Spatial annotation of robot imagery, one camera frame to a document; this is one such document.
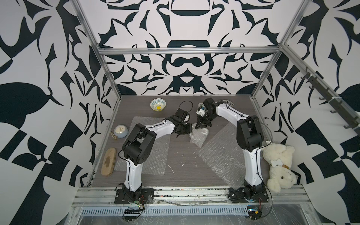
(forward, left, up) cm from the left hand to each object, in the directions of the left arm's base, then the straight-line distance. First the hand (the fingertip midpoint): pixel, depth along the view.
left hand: (192, 128), depth 95 cm
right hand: (+2, -3, +1) cm, 3 cm away
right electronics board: (-47, -27, -6) cm, 54 cm away
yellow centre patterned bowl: (+24, +24, -2) cm, 34 cm away
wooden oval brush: (-20, +50, -2) cm, 54 cm away
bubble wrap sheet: (-21, +23, -5) cm, 31 cm away
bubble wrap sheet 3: (-17, -17, -5) cm, 25 cm away
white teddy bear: (-23, -46, +4) cm, 52 cm away
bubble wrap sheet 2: (-8, -3, +3) cm, 9 cm away
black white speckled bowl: (+23, -31, -1) cm, 39 cm away
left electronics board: (-45, +35, -8) cm, 58 cm away
